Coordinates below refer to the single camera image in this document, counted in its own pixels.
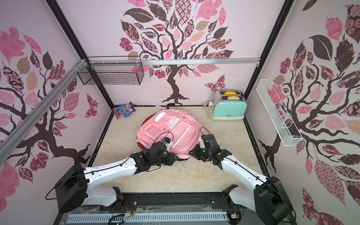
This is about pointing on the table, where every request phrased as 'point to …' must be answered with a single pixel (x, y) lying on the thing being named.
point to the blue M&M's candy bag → (124, 110)
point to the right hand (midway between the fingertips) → (188, 154)
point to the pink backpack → (164, 123)
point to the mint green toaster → (231, 104)
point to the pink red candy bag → (118, 114)
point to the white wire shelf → (276, 114)
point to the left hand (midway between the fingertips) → (176, 160)
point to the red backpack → (140, 146)
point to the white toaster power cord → (210, 109)
